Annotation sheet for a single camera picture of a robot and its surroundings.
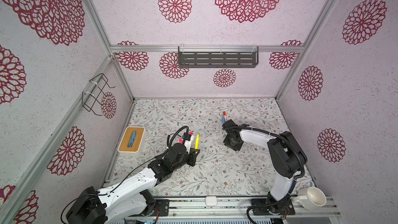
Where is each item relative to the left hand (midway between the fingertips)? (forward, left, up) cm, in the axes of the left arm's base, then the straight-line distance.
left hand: (197, 152), depth 80 cm
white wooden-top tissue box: (+11, +38, -7) cm, 41 cm away
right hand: (+11, -18, -11) cm, 24 cm away
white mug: (-20, -56, -12) cm, 60 cm away
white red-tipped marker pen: (+36, -20, -13) cm, 43 cm away
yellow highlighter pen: (+2, 0, +6) cm, 6 cm away
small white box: (-20, -6, -11) cm, 24 cm away
